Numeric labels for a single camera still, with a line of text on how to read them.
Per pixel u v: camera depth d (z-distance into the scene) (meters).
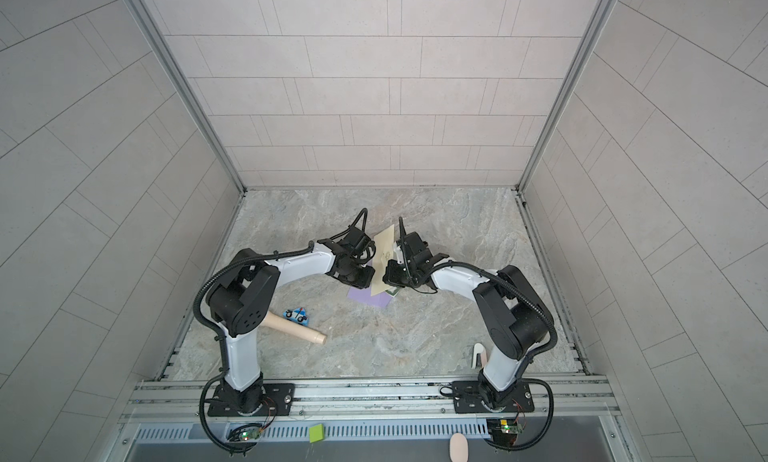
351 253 0.74
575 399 0.71
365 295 0.88
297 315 0.83
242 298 0.49
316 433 0.64
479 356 0.77
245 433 0.65
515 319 0.46
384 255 0.91
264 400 0.69
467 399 0.71
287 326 0.81
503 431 0.68
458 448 0.64
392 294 0.88
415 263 0.70
